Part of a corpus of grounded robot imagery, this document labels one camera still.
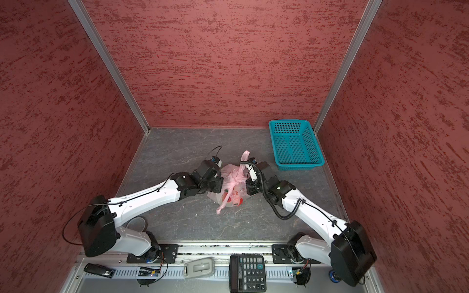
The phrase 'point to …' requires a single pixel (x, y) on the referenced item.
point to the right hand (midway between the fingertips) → (247, 184)
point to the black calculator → (247, 273)
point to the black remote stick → (99, 269)
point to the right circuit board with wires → (303, 275)
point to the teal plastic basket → (295, 144)
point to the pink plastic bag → (234, 185)
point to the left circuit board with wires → (143, 271)
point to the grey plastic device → (200, 268)
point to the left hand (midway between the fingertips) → (220, 185)
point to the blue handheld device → (331, 277)
